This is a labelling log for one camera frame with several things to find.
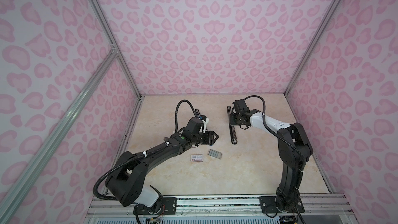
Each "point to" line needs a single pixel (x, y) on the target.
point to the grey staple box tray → (215, 153)
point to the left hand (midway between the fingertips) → (216, 135)
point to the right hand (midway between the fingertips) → (233, 118)
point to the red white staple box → (195, 158)
